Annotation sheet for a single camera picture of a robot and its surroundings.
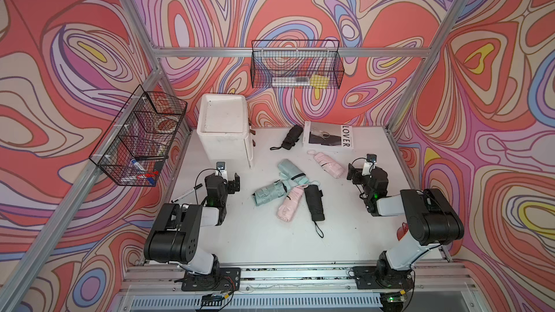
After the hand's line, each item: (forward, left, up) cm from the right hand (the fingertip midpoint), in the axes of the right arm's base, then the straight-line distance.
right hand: (359, 168), depth 96 cm
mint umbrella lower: (-10, +41, -1) cm, 42 cm away
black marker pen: (-4, +74, -4) cm, 74 cm away
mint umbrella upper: (+2, +32, -3) cm, 33 cm away
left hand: (-2, +60, +2) cm, 60 cm away
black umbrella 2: (-11, +22, -4) cm, 25 cm away
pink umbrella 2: (-17, +33, -2) cm, 38 cm away
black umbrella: (+22, +29, -2) cm, 37 cm away
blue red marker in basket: (-18, +75, +27) cm, 82 cm away
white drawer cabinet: (+9, +59, +19) cm, 63 cm away
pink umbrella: (+3, +13, -2) cm, 13 cm away
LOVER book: (+23, +10, -1) cm, 25 cm away
